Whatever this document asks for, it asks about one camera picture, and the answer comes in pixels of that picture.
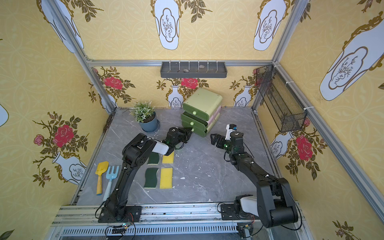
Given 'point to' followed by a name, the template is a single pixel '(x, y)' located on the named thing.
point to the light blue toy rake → (110, 176)
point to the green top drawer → (195, 112)
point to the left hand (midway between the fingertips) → (196, 128)
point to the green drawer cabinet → (208, 101)
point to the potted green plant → (143, 113)
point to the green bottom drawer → (199, 131)
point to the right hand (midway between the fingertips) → (216, 137)
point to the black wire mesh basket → (286, 110)
